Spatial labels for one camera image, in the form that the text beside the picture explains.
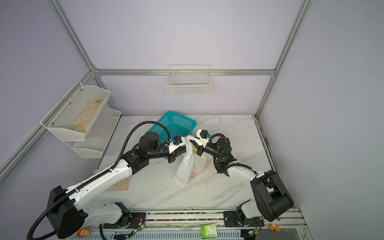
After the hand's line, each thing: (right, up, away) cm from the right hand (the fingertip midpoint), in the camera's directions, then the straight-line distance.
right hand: (188, 138), depth 76 cm
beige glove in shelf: (-56, +8, 0) cm, 56 cm away
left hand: (-1, -4, -4) cm, 6 cm away
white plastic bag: (+1, -14, -1) cm, 14 cm away
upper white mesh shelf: (-62, +11, +2) cm, 64 cm away
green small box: (+10, -43, -7) cm, 45 cm away
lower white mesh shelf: (-59, -3, +16) cm, 61 cm away
